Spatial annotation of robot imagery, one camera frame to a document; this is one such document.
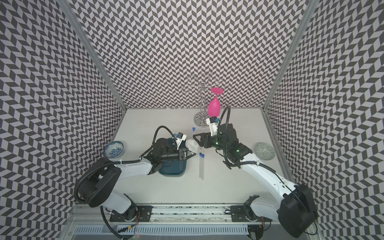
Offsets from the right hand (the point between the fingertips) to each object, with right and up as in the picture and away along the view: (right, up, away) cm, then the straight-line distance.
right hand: (196, 139), depth 74 cm
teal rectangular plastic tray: (-12, -14, -1) cm, 19 cm away
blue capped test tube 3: (+2, -18, +15) cm, 23 cm away
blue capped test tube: (-2, +3, +6) cm, 7 cm away
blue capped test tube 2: (+3, -18, +14) cm, 23 cm away
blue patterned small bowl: (-54, -9, +19) cm, 58 cm away
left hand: (0, -9, +4) cm, 10 cm away
